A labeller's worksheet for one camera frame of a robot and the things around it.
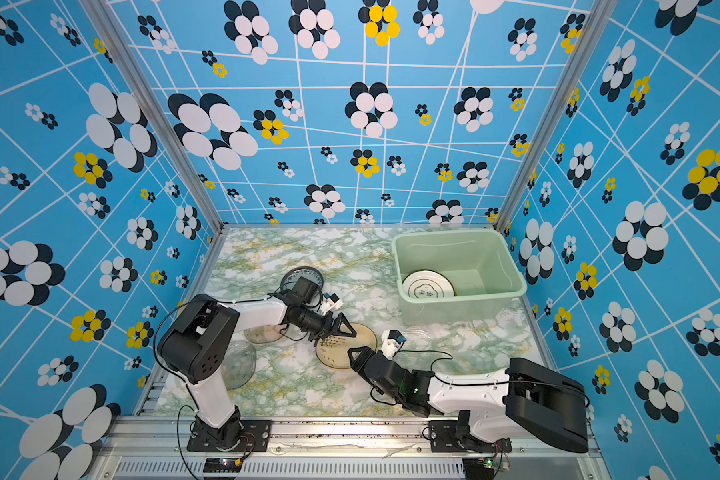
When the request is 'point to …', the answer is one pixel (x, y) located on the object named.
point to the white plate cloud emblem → (427, 283)
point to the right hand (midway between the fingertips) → (350, 357)
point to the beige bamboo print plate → (333, 350)
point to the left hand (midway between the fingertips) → (348, 339)
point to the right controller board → (478, 468)
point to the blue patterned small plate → (290, 280)
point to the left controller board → (222, 465)
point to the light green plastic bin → (478, 261)
